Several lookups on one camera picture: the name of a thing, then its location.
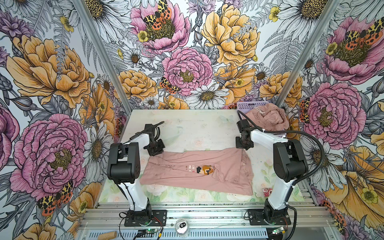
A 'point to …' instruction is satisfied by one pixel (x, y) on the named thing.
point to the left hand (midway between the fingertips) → (162, 154)
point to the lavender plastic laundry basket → (243, 107)
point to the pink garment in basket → (268, 116)
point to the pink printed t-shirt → (227, 170)
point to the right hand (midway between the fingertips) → (242, 149)
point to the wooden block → (110, 235)
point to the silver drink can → (182, 227)
